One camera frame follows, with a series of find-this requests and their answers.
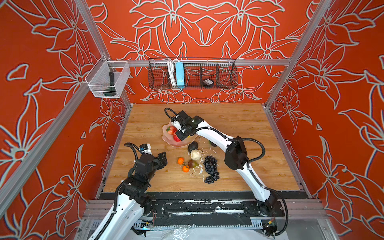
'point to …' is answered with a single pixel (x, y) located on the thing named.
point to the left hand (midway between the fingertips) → (161, 154)
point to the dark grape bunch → (210, 165)
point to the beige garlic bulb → (196, 154)
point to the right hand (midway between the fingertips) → (179, 131)
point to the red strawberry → (171, 129)
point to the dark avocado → (193, 145)
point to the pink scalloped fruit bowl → (169, 138)
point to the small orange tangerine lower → (185, 169)
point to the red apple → (176, 138)
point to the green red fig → (192, 164)
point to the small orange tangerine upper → (180, 160)
